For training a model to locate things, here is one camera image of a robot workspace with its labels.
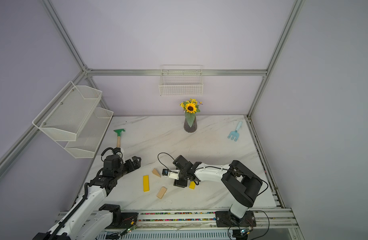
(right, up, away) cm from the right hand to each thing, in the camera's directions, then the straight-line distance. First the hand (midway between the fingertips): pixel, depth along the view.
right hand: (178, 178), depth 89 cm
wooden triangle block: (-14, +3, 0) cm, 14 cm away
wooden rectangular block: (-9, -6, -7) cm, 13 cm away
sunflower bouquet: (+7, +43, +2) cm, 43 cm away
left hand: (-26, +10, -4) cm, 28 cm away
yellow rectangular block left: (-19, -2, -3) cm, 19 cm away
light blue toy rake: (+41, +26, +22) cm, 54 cm away
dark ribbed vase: (+6, +30, +21) cm, 37 cm away
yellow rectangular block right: (+8, -2, -5) cm, 10 cm away
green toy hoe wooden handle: (-47, +28, +22) cm, 58 cm away
